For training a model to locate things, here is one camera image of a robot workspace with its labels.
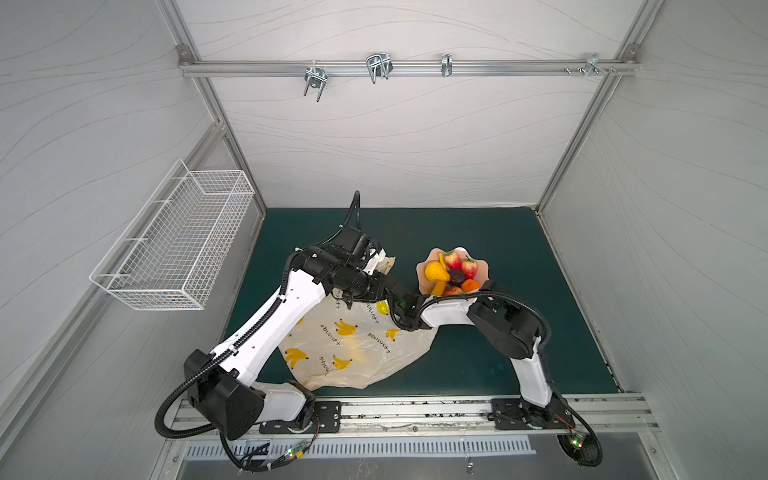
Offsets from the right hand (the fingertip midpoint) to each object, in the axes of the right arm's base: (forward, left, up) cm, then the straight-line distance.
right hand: (341, 334), depth 81 cm
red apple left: (+27, -33, -2) cm, 43 cm away
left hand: (+4, -12, +14) cm, 19 cm away
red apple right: (+24, -38, -2) cm, 45 cm away
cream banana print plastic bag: (-4, 0, +2) cm, 5 cm away
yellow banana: (+19, -29, -5) cm, 35 cm away
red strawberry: (+18, -33, -6) cm, 38 cm away
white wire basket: (+9, +38, +25) cm, 46 cm away
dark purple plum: (+21, -34, -3) cm, 40 cm away
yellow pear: (+22, -27, -1) cm, 34 cm away
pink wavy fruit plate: (+19, -24, -4) cm, 30 cm away
